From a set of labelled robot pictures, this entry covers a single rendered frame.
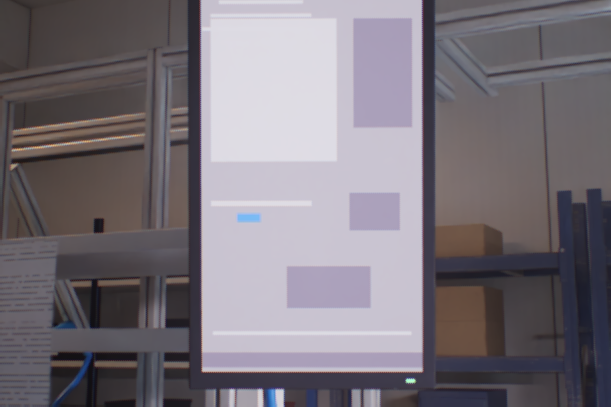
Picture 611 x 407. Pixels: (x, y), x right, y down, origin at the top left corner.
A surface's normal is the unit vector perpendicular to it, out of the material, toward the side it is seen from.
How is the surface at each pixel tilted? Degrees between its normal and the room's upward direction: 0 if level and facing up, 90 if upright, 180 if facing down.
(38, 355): 90
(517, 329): 90
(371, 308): 101
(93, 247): 90
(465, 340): 90
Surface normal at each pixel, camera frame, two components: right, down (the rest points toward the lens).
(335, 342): -0.01, 0.00
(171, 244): -0.44, -0.17
